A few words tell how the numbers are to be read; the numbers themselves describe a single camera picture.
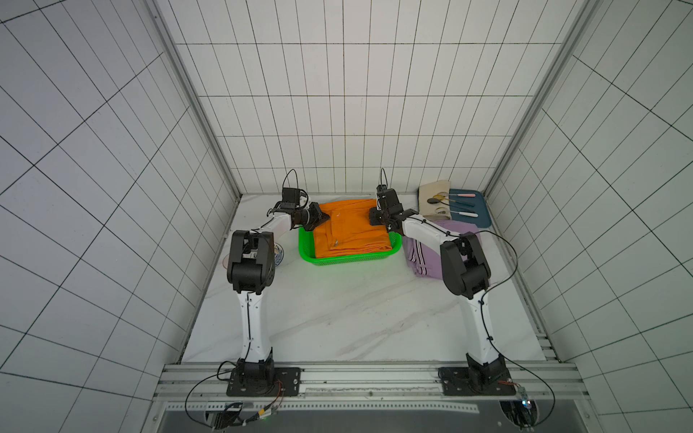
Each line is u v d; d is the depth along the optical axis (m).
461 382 0.72
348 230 0.98
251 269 0.58
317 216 0.93
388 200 0.82
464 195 1.19
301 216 0.90
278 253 0.97
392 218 0.79
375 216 0.94
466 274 0.58
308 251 0.95
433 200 1.17
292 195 0.85
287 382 0.72
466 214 1.14
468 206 1.14
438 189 1.21
